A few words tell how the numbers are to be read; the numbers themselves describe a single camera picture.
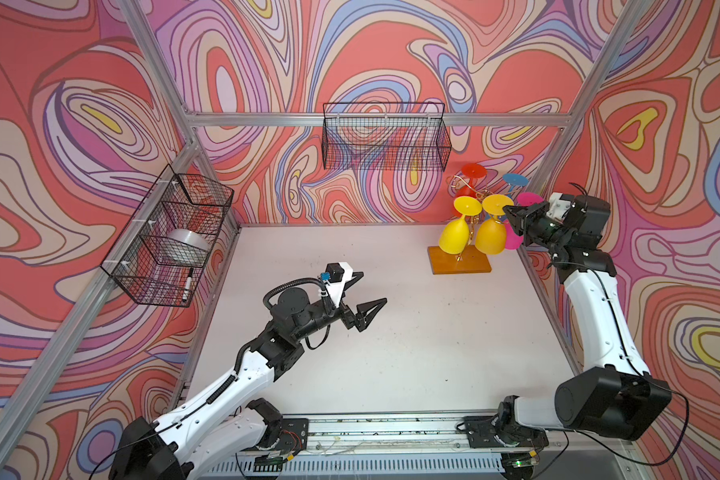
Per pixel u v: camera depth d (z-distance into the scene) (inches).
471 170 34.8
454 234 33.2
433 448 28.3
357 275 27.3
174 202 29.0
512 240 33.3
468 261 42.5
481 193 33.4
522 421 24.3
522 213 25.4
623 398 17.4
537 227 25.2
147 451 15.5
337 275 22.4
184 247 27.7
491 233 31.1
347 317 24.2
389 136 38.7
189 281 28.8
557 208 25.9
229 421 22.7
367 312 23.5
